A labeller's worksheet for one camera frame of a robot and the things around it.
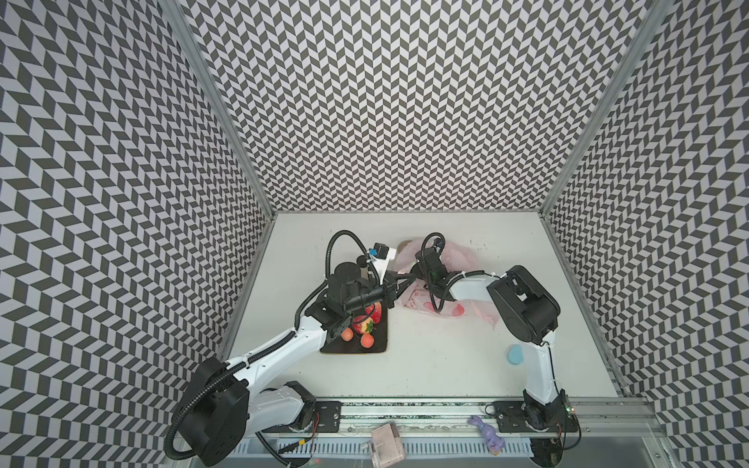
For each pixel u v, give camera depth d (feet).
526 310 1.75
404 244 3.23
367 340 2.68
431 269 2.58
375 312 2.90
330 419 2.36
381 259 2.15
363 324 2.71
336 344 2.79
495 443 2.22
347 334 2.70
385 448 2.12
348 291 1.93
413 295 2.87
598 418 2.49
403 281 2.30
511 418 2.37
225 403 1.28
